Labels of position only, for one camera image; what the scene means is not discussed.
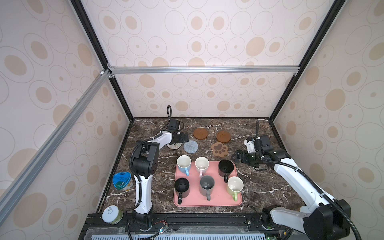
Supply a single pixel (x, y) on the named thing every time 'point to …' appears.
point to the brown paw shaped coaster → (219, 149)
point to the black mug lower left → (182, 189)
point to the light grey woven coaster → (174, 146)
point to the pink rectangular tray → (219, 197)
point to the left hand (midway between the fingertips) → (186, 135)
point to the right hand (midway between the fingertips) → (238, 158)
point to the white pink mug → (201, 164)
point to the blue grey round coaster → (191, 147)
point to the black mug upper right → (225, 167)
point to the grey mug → (206, 186)
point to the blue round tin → (120, 179)
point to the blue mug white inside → (183, 164)
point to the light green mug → (235, 185)
